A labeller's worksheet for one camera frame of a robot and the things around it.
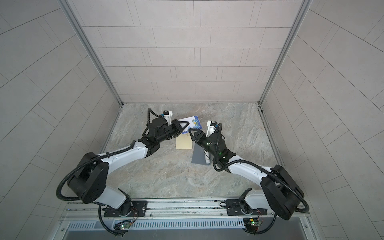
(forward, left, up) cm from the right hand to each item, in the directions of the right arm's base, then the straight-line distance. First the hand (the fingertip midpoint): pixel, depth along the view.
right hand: (189, 133), depth 77 cm
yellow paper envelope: (+5, +5, -17) cm, 18 cm away
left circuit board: (-35, +31, -16) cm, 50 cm away
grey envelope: (-3, -4, -19) cm, 20 cm away
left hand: (+4, -2, +3) cm, 6 cm away
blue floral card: (+6, -3, +1) cm, 7 cm away
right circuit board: (-38, -27, -22) cm, 51 cm away
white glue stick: (-6, -9, -18) cm, 21 cm away
